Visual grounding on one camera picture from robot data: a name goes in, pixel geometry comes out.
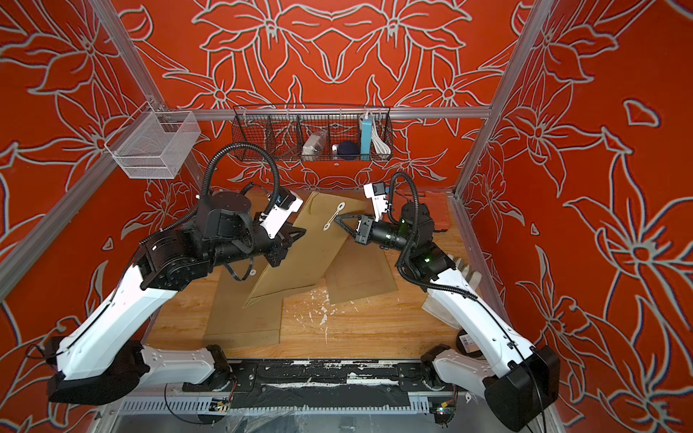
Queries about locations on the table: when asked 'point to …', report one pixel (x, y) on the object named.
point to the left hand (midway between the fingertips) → (303, 227)
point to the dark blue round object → (348, 151)
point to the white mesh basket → (153, 144)
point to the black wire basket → (307, 133)
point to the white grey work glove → (434, 309)
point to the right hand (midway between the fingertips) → (331, 222)
